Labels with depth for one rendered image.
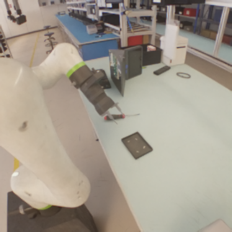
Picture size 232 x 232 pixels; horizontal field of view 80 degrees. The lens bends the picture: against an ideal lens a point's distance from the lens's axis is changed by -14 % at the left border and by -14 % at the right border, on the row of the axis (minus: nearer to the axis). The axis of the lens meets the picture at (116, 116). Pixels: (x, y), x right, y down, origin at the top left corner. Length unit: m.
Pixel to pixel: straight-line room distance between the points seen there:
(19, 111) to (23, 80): 0.04
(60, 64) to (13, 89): 0.43
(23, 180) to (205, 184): 0.62
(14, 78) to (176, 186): 0.53
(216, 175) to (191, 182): 0.10
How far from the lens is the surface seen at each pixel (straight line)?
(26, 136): 0.27
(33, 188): 0.58
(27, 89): 0.24
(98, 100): 0.61
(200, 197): 0.58
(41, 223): 0.80
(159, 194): 0.55
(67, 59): 0.63
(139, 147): 0.63
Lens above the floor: 1.50
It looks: 41 degrees down
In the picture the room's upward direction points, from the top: 4 degrees counter-clockwise
